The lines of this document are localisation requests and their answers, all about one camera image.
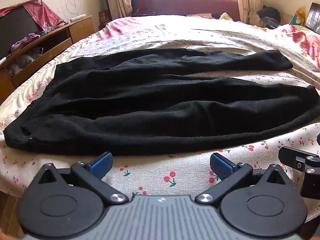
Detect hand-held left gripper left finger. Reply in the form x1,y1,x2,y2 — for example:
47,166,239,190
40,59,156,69
37,151,129,205

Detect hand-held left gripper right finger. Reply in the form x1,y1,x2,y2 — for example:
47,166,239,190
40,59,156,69
195,152,288,204

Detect black pants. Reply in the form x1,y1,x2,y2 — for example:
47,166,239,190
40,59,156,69
4,47,319,157

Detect pink floral quilt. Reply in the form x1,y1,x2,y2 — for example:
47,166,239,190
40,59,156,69
275,24,320,67

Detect dark wooden headboard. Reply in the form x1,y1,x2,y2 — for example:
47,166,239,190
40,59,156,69
305,2,320,34

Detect yellow green cushion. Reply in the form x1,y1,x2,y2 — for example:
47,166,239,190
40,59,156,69
290,7,307,25

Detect grey clothes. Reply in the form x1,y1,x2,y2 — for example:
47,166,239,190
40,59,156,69
7,52,43,77

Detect dark clothes pile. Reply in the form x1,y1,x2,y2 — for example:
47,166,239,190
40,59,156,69
256,5,282,28

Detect cherry print bedsheet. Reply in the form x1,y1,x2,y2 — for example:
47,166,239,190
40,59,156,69
0,26,320,220

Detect wooden cabinet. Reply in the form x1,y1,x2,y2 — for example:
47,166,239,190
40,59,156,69
0,15,94,105

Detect purple cloth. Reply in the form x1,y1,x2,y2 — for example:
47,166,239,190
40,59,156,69
11,34,43,53

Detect dark red box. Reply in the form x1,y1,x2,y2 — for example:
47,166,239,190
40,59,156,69
99,10,112,24

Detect brown paper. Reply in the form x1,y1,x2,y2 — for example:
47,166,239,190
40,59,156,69
186,12,213,19

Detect pink floral cloth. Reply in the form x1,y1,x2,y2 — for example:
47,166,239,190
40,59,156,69
0,0,67,33

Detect black television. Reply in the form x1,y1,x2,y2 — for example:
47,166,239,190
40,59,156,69
0,5,42,58

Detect maroon padded bench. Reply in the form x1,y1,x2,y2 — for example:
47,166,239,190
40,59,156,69
132,0,242,22

